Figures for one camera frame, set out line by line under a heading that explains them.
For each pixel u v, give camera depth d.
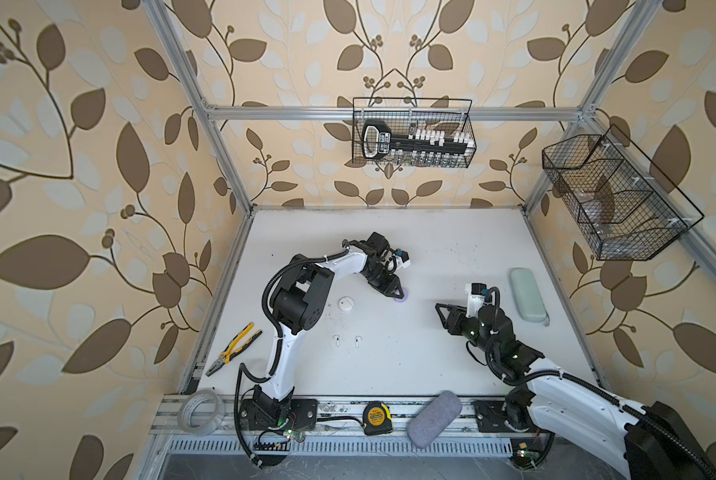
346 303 0.93
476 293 0.74
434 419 0.71
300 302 0.56
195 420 0.74
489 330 0.62
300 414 0.74
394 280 0.86
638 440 0.42
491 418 0.73
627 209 0.73
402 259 0.89
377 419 0.71
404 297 0.94
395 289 0.90
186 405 0.73
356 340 0.87
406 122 0.91
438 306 0.82
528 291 0.94
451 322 0.74
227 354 0.84
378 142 0.84
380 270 0.86
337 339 0.87
